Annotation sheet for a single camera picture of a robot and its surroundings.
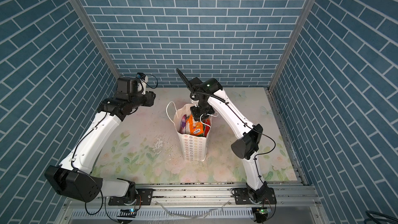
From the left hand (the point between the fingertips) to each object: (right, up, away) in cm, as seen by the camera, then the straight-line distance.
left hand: (152, 93), depth 77 cm
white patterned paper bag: (+22, -26, -5) cm, 34 cm away
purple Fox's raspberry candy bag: (+15, -16, +4) cm, 22 cm away
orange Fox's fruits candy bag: (+22, -17, -3) cm, 28 cm away
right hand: (+22, -12, 0) cm, 26 cm away
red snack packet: (+27, -17, -2) cm, 32 cm away
